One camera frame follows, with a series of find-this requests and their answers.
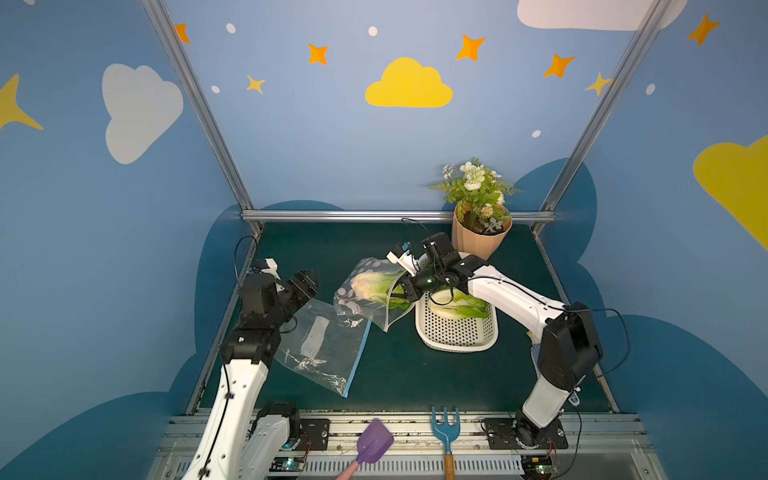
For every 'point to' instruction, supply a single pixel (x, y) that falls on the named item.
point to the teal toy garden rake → (448, 433)
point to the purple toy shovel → (373, 443)
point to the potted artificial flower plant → (481, 216)
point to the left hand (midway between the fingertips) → (318, 276)
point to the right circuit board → (538, 467)
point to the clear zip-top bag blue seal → (320, 342)
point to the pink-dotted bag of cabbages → (353, 309)
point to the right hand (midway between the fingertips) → (394, 289)
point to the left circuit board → (287, 464)
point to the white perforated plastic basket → (453, 334)
